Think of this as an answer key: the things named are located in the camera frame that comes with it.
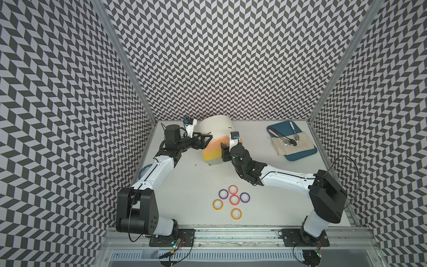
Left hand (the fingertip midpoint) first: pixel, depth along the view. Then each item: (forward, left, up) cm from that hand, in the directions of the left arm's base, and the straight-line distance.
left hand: (206, 136), depth 83 cm
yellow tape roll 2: (-31, -15, -22) cm, 41 cm away
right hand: (-4, -10, -3) cm, 11 cm away
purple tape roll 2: (-23, -20, -22) cm, 37 cm away
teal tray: (+25, -53, -22) cm, 63 cm away
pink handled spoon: (+11, -49, -20) cm, 54 cm away
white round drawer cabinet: (+5, -7, +1) cm, 9 cm away
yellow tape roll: (-26, -6, -22) cm, 35 cm away
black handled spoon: (+12, -54, -22) cm, 59 cm away
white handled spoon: (+16, -57, -20) cm, 62 cm away
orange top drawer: (-6, -5, +2) cm, 8 cm away
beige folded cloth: (+10, -61, -20) cm, 65 cm away
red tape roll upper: (-20, -12, -22) cm, 32 cm away
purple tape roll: (-21, -9, -22) cm, 32 cm away
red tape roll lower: (-25, -12, -22) cm, 35 cm away
